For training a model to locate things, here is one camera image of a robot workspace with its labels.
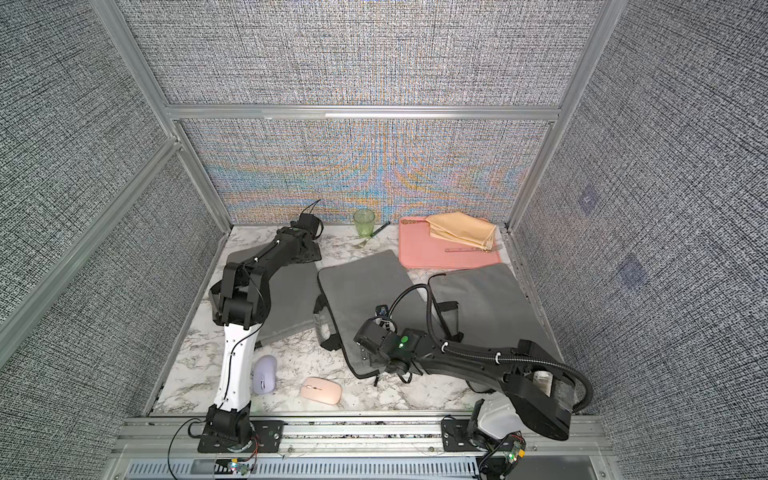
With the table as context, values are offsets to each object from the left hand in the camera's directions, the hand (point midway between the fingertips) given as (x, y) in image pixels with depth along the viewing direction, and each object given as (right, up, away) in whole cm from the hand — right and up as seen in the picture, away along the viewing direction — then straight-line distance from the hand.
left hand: (306, 253), depth 107 cm
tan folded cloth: (+59, +10, +10) cm, 60 cm away
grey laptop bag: (0, -13, -15) cm, 20 cm away
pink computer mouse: (+12, -37, -28) cm, 48 cm away
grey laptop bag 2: (+17, -13, -9) cm, 23 cm away
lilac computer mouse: (-5, -33, -26) cm, 42 cm away
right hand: (+26, -25, -25) cm, 44 cm away
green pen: (+26, +10, +12) cm, 31 cm away
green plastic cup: (+21, +13, +3) cm, 25 cm away
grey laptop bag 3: (+60, -17, -12) cm, 64 cm away
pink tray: (+41, +2, +6) cm, 42 cm away
